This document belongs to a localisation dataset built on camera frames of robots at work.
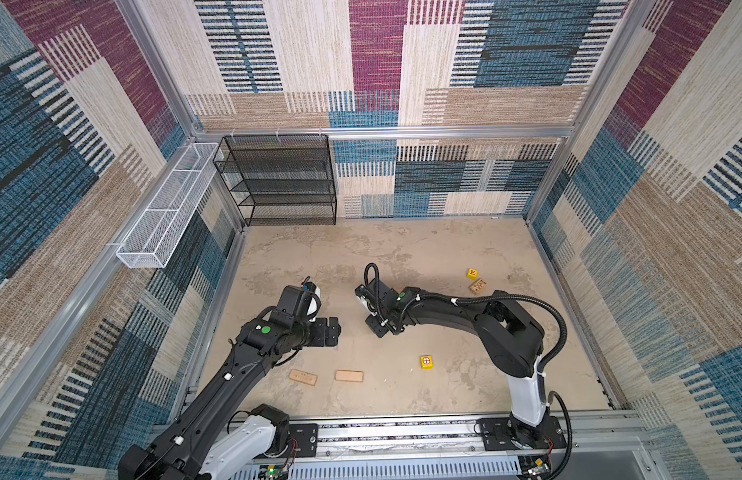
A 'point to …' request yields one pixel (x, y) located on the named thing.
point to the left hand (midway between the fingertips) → (326, 324)
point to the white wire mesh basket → (152, 238)
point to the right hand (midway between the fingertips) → (380, 323)
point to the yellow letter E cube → (472, 274)
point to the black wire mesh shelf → (280, 180)
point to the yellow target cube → (426, 362)
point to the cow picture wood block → (477, 286)
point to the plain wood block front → (349, 375)
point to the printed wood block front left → (302, 376)
